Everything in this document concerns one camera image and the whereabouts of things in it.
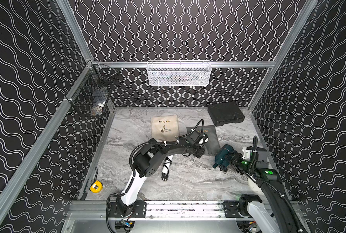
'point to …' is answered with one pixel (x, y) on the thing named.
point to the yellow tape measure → (96, 187)
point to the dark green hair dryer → (223, 157)
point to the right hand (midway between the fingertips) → (227, 157)
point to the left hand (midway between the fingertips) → (202, 151)
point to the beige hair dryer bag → (164, 128)
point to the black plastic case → (225, 112)
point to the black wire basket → (90, 94)
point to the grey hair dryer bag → (212, 147)
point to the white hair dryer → (166, 164)
